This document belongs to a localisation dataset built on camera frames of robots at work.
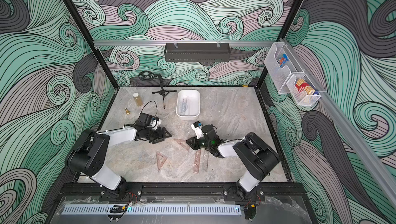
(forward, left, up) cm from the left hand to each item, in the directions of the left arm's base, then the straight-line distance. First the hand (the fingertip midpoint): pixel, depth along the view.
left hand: (168, 135), depth 90 cm
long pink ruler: (-14, -17, -3) cm, 23 cm away
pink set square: (-13, +3, -4) cm, 14 cm away
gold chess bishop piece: (+19, +31, -2) cm, 36 cm away
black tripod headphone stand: (+31, +13, +20) cm, 39 cm away
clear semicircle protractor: (+23, -8, -3) cm, 25 cm away
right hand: (-3, -12, -1) cm, 13 cm away
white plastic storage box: (+26, -11, -3) cm, 29 cm away
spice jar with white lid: (+26, +24, +4) cm, 35 cm away
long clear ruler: (-10, -22, -3) cm, 24 cm away
